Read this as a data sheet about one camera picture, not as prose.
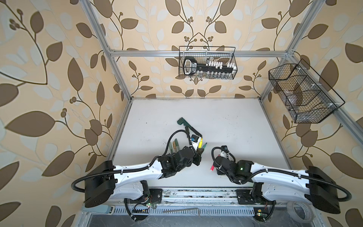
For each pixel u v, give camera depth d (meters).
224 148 0.73
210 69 0.85
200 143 0.72
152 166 0.53
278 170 0.50
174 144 0.94
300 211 0.71
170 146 0.94
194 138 0.66
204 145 0.94
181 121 1.05
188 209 0.71
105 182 0.41
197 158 0.66
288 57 0.91
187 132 0.99
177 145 0.94
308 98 0.72
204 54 0.91
